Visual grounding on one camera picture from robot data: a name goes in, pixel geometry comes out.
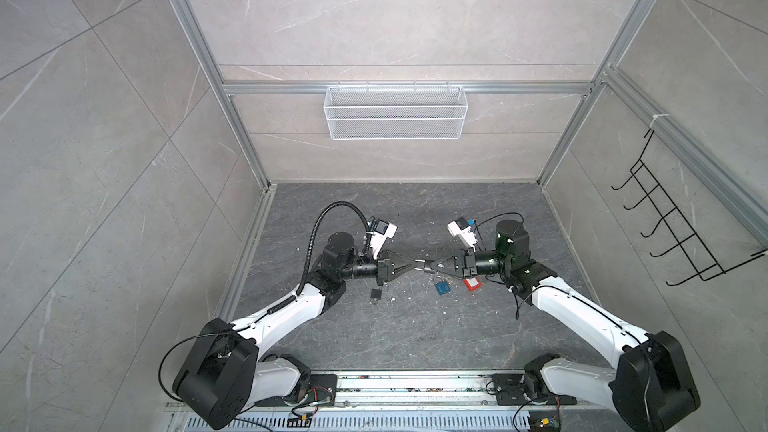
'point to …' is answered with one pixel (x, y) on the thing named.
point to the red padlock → (472, 284)
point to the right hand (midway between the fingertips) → (434, 268)
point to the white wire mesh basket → (395, 112)
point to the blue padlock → (442, 286)
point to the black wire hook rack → (669, 213)
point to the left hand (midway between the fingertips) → (415, 261)
